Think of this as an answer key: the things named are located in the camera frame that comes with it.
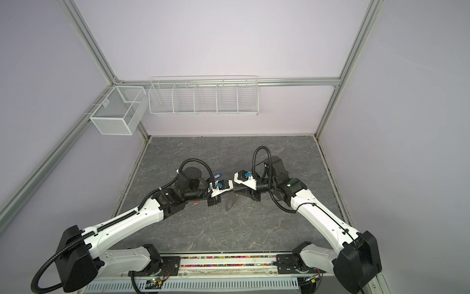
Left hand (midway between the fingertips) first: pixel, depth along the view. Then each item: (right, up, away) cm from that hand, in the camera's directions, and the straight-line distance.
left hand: (230, 189), depth 73 cm
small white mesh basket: (-62, +37, +26) cm, 77 cm away
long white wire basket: (-16, +46, +26) cm, 55 cm away
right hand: (+3, +1, +1) cm, 3 cm away
